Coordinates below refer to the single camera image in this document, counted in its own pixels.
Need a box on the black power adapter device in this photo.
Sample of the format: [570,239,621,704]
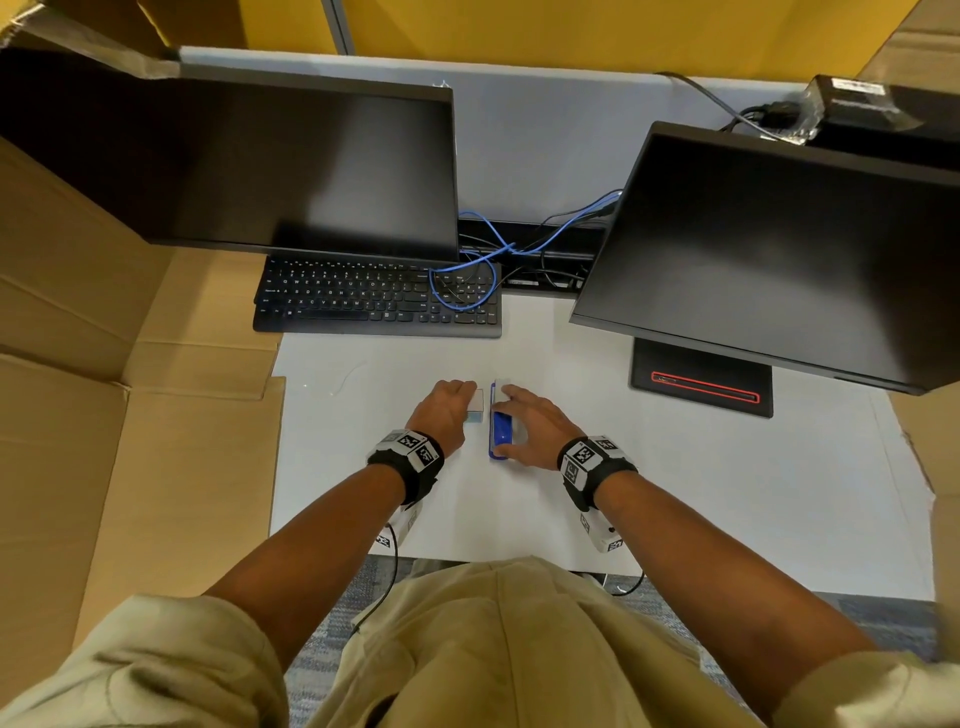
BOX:
[802,73,960,174]

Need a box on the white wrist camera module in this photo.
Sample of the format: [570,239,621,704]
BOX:
[575,509,628,555]
[372,500,425,553]

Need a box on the person's right hand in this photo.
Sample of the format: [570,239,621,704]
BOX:
[494,383,588,472]

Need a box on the person's right forearm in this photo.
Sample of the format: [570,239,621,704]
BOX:
[596,470,879,721]

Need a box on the grey desk partition panel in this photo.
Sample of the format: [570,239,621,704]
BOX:
[178,46,815,226]

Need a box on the black monitor with red-lined base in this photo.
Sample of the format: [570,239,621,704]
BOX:
[569,121,960,397]

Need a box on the black power cable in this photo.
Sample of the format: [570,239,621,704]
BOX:
[656,71,808,144]

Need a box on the person's left forearm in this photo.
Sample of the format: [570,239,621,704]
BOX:
[202,464,406,673]

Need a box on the black marker wrist strap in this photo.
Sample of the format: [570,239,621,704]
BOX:
[556,434,640,514]
[365,428,446,508]

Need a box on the person's left hand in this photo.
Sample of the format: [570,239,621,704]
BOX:
[405,378,479,460]

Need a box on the blue stapler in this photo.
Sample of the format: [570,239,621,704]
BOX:
[487,380,517,463]

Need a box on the black computer keyboard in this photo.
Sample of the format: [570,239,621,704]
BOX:
[251,256,504,340]

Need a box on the blue network cable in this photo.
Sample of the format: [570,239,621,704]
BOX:
[427,188,625,313]

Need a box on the large black computer monitor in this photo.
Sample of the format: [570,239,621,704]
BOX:
[0,29,461,264]

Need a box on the black red-lined monitor base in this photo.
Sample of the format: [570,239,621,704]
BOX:
[629,337,775,420]

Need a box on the large brown cardboard box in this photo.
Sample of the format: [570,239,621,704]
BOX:
[0,0,288,710]

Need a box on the person's beige shirt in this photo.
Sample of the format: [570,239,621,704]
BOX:
[0,554,960,728]

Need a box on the black cable tray with cables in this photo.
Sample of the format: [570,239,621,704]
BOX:
[457,213,613,295]

